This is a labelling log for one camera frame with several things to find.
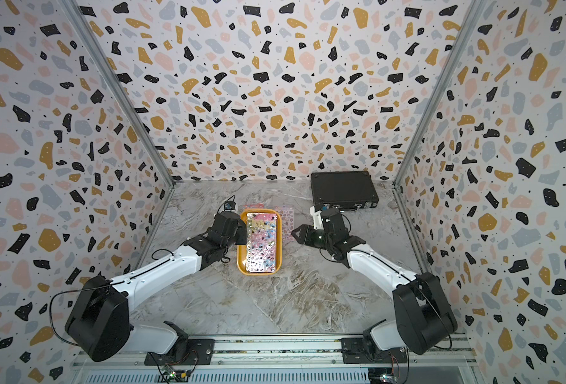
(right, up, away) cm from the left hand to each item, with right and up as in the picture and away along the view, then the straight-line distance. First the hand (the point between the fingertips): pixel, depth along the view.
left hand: (244, 225), depth 87 cm
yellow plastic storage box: (-2, -11, +3) cm, 11 cm away
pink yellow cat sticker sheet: (+6, -7, +3) cm, 10 cm away
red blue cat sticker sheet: (-1, +7, +26) cm, 27 cm away
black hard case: (+43, +15, +33) cm, 56 cm away
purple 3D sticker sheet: (+15, 0, +20) cm, 25 cm away
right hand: (+19, -3, -2) cm, 19 cm away
